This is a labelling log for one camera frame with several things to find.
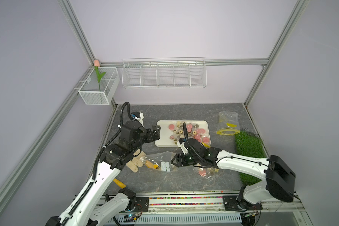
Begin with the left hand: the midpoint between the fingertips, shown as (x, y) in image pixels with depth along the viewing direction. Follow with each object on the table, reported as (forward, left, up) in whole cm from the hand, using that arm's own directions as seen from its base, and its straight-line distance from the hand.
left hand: (153, 129), depth 69 cm
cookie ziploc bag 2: (-9, -2, -19) cm, 21 cm away
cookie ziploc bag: (+20, -53, -27) cm, 63 cm away
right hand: (-10, -9, -18) cm, 23 cm away
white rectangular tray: (+16, -10, -26) cm, 32 cm away
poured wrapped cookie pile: (+14, -25, -25) cm, 38 cm away
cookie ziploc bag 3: (-15, -29, -27) cm, 42 cm away
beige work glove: (-8, +10, -17) cm, 21 cm away
